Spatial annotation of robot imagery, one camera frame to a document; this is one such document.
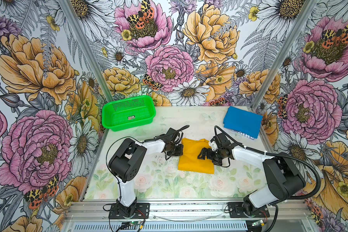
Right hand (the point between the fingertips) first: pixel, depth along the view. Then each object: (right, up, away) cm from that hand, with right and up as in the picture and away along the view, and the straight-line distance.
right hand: (204, 163), depth 88 cm
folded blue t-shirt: (+33, +25, +21) cm, 46 cm away
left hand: (-14, +3, +6) cm, 15 cm away
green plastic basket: (-57, +31, +31) cm, 72 cm away
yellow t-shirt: (-9, +1, -1) cm, 9 cm away
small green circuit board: (-37, -24, -16) cm, 47 cm away
